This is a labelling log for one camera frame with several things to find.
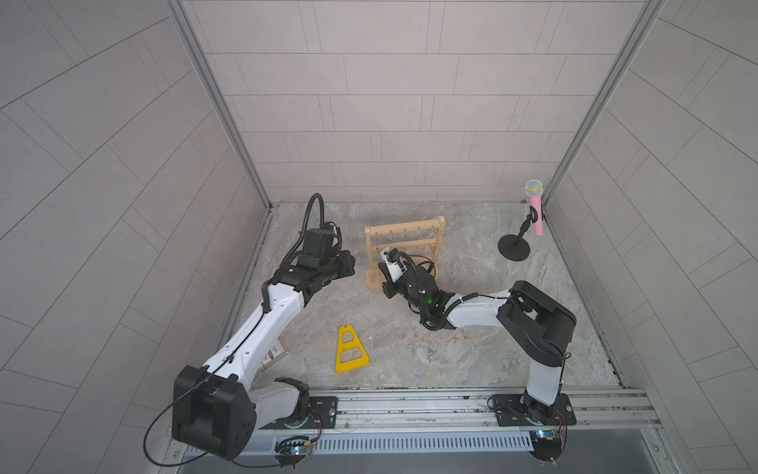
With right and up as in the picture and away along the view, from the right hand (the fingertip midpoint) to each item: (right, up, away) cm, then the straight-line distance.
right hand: (378, 265), depth 87 cm
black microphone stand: (+47, +4, +16) cm, 50 cm away
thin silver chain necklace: (+14, -21, -4) cm, 26 cm away
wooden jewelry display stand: (+15, +7, +22) cm, 27 cm away
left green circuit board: (-19, -39, -21) cm, 48 cm away
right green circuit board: (+40, -40, -18) cm, 60 cm away
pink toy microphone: (+46, +23, -1) cm, 51 cm away
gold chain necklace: (+23, -21, -3) cm, 31 cm away
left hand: (-6, +3, -5) cm, 8 cm away
